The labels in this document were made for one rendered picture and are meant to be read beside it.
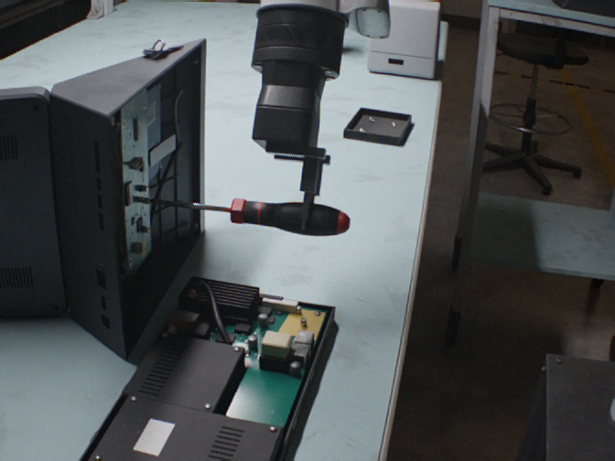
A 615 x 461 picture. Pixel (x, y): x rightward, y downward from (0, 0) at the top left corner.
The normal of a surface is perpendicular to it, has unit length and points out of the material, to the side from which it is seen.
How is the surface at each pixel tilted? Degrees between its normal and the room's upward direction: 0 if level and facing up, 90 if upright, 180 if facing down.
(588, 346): 0
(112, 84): 0
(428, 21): 90
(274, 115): 61
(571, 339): 0
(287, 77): 73
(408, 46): 90
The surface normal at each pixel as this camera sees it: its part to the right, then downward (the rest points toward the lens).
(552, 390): 0.05, -0.89
